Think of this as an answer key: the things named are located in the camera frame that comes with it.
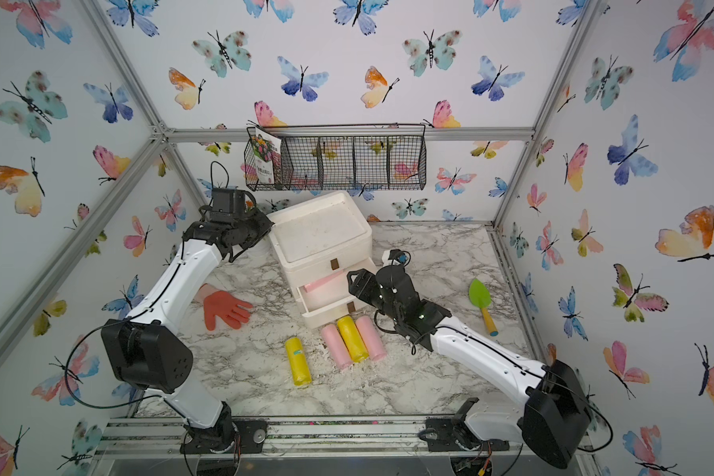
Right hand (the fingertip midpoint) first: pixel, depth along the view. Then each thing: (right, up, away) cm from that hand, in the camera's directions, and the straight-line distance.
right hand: (355, 275), depth 76 cm
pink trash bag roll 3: (-13, -4, +13) cm, 19 cm away
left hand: (-23, +15, +9) cm, 29 cm away
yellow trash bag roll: (-16, -25, +7) cm, 30 cm away
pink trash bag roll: (-6, -21, +11) cm, 25 cm away
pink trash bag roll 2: (+5, -21, +10) cm, 24 cm away
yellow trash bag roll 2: (-1, -19, +11) cm, 22 cm away
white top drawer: (-15, 0, +3) cm, 15 cm away
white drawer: (-9, -7, +13) cm, 17 cm away
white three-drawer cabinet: (-11, +8, +7) cm, 16 cm away
